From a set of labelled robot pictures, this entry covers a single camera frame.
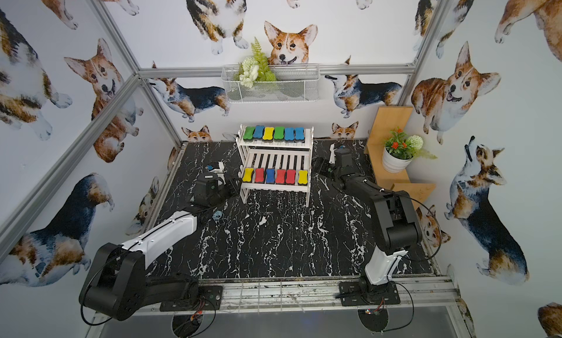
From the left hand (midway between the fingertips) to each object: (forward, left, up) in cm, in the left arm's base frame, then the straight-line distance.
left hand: (241, 175), depth 87 cm
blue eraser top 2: (+10, -20, +12) cm, 25 cm away
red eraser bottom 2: (+1, -16, -2) cm, 16 cm away
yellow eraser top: (+10, -11, +13) cm, 20 cm away
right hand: (+9, -34, -1) cm, 35 cm away
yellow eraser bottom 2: (0, -25, -2) cm, 25 cm away
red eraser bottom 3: (+2, -20, -4) cm, 20 cm away
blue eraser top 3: (+11, -24, +12) cm, 28 cm away
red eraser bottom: (+2, -7, -2) cm, 7 cm away
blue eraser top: (+12, -8, +12) cm, 19 cm away
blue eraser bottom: (+2, -11, -3) cm, 12 cm away
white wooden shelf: (+8, -13, -4) cm, 15 cm away
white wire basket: (+33, -22, +20) cm, 44 cm away
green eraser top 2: (+10, -16, +13) cm, 23 cm away
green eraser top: (+11, -4, +12) cm, 17 cm away
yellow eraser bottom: (+1, -2, -2) cm, 3 cm away
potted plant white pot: (+8, -65, +5) cm, 65 cm away
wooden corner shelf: (+24, -64, +8) cm, 68 cm away
